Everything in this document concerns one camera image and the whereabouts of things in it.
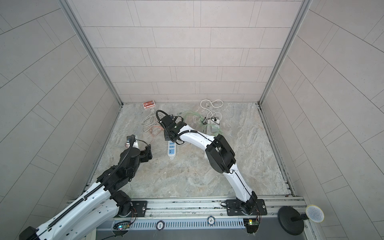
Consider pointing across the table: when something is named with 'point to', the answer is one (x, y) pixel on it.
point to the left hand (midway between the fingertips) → (148, 144)
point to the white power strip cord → (208, 105)
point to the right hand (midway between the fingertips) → (169, 136)
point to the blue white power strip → (171, 149)
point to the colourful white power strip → (213, 128)
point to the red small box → (149, 104)
